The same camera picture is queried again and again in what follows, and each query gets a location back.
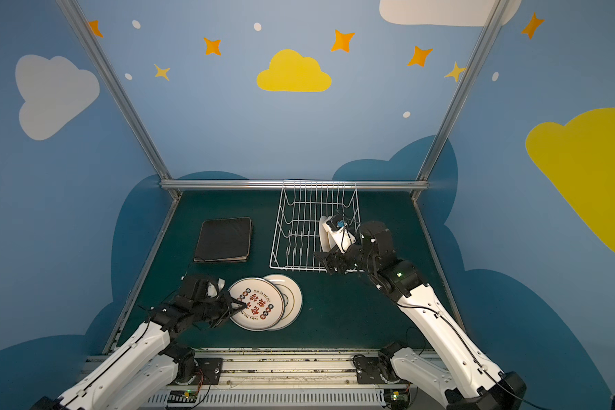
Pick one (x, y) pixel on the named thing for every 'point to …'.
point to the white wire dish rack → (304, 203)
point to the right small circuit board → (397, 399)
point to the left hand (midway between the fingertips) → (246, 304)
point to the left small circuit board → (182, 396)
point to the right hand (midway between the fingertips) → (329, 239)
